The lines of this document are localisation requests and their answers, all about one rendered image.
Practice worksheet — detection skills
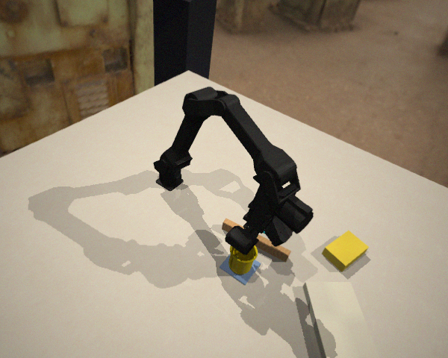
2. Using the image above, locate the yellow cup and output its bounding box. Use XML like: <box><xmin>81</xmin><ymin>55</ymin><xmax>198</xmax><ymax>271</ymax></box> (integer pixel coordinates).
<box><xmin>228</xmin><ymin>246</ymin><xmax>258</xmax><ymax>274</ymax></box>

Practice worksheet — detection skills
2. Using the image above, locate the tan wooden flat bar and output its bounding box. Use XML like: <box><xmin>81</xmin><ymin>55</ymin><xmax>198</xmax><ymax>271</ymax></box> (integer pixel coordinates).
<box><xmin>222</xmin><ymin>219</ymin><xmax>290</xmax><ymax>262</ymax></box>

